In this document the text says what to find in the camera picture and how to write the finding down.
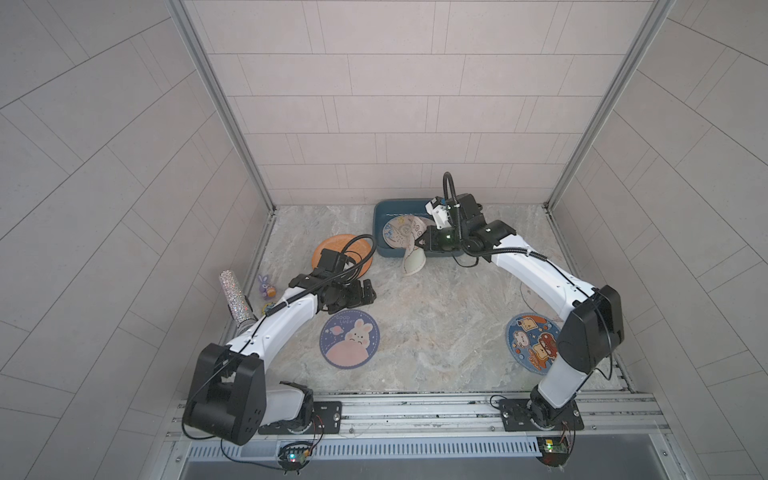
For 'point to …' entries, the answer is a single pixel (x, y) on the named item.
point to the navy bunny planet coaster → (349, 339)
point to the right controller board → (555, 451)
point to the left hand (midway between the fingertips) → (368, 294)
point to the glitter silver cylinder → (238, 304)
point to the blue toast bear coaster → (532, 339)
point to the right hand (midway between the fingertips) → (415, 241)
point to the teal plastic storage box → (385, 209)
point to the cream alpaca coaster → (415, 261)
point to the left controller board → (294, 455)
